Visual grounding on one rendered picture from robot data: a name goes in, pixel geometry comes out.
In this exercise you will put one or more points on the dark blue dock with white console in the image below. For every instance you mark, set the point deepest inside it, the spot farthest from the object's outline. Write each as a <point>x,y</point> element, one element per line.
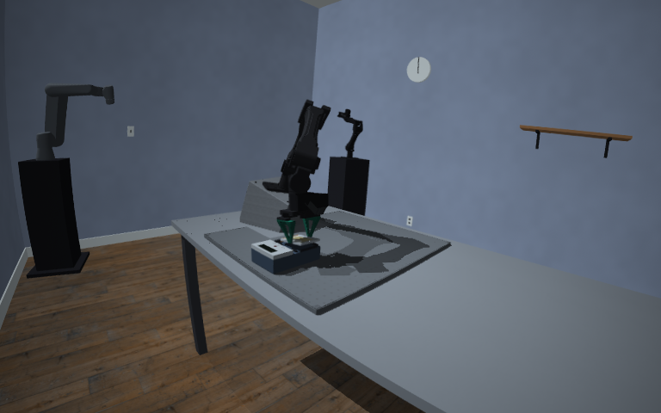
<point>275,257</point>

